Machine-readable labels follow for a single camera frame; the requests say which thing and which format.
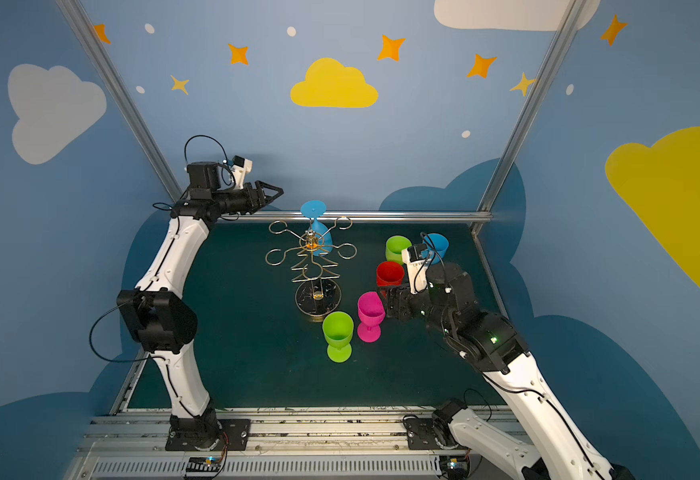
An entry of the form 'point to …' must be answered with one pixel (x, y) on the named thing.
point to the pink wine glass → (371, 312)
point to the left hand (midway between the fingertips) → (275, 192)
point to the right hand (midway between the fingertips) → (395, 282)
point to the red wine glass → (389, 274)
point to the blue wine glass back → (316, 209)
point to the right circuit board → (455, 467)
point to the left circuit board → (203, 464)
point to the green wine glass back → (338, 327)
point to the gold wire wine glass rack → (318, 295)
